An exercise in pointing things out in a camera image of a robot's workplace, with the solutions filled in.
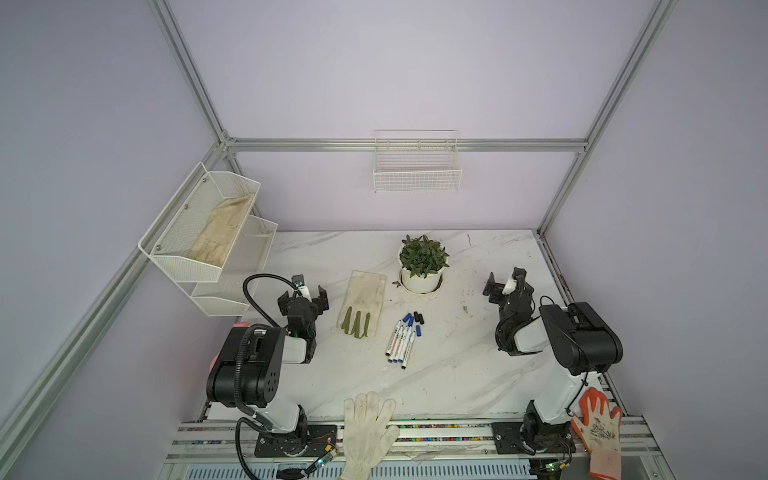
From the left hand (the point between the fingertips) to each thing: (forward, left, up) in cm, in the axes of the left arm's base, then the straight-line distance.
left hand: (303, 290), depth 93 cm
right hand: (+5, -65, +3) cm, 65 cm away
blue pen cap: (-10, -37, -8) cm, 39 cm away
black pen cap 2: (-6, -38, -8) cm, 39 cm away
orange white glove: (-38, -82, -6) cm, 90 cm away
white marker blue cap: (-13, -33, -7) cm, 36 cm away
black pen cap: (-5, -36, -7) cm, 37 cm away
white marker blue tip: (-15, -31, -6) cm, 35 cm away
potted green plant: (+4, -37, +9) cm, 39 cm away
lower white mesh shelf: (-11, +15, +13) cm, 23 cm away
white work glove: (-39, -22, -8) cm, 45 cm away
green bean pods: (-10, -17, -7) cm, 21 cm away
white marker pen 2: (-19, -33, -7) cm, 38 cm away
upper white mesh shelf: (+2, +24, +22) cm, 33 cm away
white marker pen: (-12, -29, -7) cm, 32 cm away
